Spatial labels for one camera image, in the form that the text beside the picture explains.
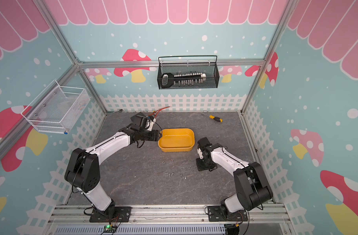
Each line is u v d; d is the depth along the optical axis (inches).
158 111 46.9
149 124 30.4
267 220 28.7
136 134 26.8
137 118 28.6
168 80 35.2
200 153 32.8
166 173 34.8
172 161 36.4
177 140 40.3
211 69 36.3
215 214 29.1
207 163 29.3
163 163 36.2
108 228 28.7
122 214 29.3
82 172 18.4
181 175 34.4
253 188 16.9
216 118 45.3
